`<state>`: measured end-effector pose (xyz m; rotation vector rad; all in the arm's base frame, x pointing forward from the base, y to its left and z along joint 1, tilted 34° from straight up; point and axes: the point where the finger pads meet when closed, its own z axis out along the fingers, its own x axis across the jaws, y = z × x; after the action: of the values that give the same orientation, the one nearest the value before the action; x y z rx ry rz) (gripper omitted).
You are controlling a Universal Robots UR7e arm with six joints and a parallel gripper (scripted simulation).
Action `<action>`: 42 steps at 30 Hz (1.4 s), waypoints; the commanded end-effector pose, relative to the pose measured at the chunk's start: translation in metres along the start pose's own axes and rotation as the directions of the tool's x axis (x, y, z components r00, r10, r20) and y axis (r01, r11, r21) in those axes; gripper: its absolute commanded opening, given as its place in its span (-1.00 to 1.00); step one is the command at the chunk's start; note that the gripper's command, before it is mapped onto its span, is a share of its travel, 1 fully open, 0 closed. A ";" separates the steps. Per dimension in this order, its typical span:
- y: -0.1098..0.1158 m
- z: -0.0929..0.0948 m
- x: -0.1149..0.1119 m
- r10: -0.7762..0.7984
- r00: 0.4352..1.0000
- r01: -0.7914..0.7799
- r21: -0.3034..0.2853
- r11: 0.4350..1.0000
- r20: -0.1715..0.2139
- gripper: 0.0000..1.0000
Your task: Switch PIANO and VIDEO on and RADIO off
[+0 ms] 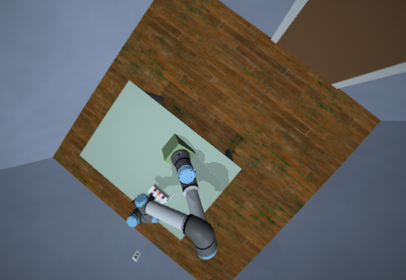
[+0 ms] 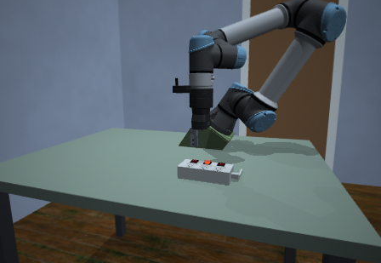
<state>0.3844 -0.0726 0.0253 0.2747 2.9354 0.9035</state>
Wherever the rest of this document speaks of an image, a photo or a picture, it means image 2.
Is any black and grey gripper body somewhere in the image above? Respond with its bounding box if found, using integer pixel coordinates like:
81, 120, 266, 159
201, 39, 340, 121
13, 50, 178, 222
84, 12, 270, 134
173, 73, 215, 130

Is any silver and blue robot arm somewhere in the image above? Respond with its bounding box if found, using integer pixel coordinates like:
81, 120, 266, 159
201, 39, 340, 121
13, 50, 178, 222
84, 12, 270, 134
189, 0, 346, 135

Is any white power strip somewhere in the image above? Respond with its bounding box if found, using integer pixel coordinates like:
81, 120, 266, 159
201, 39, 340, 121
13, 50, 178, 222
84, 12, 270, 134
178, 159, 242, 186

